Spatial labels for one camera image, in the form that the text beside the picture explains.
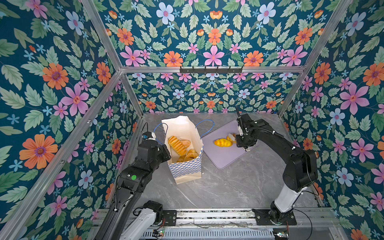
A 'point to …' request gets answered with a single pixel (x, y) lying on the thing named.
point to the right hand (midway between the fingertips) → (240, 143)
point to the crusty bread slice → (192, 150)
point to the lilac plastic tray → (224, 157)
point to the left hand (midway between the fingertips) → (169, 144)
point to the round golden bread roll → (186, 143)
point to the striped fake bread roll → (227, 138)
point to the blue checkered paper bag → (182, 139)
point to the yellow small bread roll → (223, 142)
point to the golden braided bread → (190, 156)
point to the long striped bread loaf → (177, 145)
